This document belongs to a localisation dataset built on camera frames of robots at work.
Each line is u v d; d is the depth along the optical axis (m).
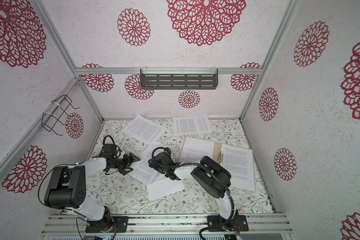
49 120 0.73
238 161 0.97
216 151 1.01
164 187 0.86
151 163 0.83
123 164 0.83
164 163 0.73
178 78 0.94
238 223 0.73
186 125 1.17
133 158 0.85
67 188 0.46
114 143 0.90
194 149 1.03
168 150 0.87
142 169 0.93
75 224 0.70
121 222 0.75
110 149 0.76
